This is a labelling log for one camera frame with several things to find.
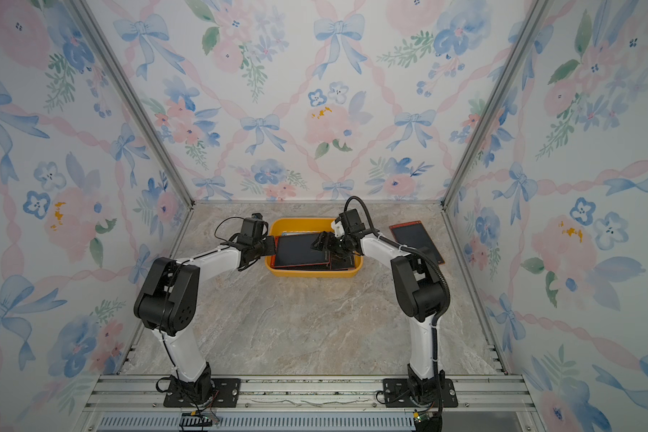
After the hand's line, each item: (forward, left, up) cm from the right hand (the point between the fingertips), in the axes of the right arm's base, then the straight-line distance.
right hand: (316, 245), depth 100 cm
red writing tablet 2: (-9, -8, +3) cm, 12 cm away
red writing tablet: (+11, -40, -8) cm, 42 cm away
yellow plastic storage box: (+13, +16, -4) cm, 21 cm away
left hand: (+1, +16, +1) cm, 16 cm away
